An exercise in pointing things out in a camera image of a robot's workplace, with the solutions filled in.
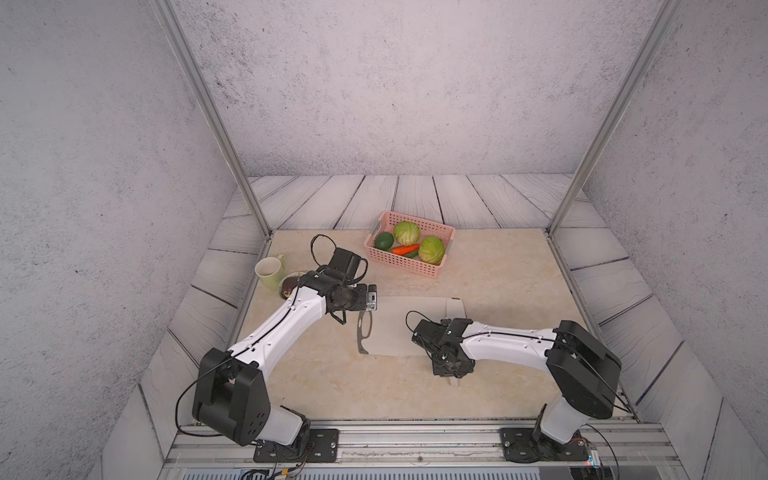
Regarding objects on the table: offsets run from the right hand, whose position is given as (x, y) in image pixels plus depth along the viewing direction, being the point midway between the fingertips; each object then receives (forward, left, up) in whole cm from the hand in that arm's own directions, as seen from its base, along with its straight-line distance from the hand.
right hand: (447, 371), depth 84 cm
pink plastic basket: (+57, +18, +4) cm, 60 cm away
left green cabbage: (+48, +11, +7) cm, 49 cm away
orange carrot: (+44, +11, +2) cm, 45 cm away
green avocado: (+46, +19, +4) cm, 50 cm away
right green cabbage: (+39, +2, +7) cm, 39 cm away
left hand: (+14, +22, +14) cm, 30 cm away
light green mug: (+28, +55, +9) cm, 63 cm away
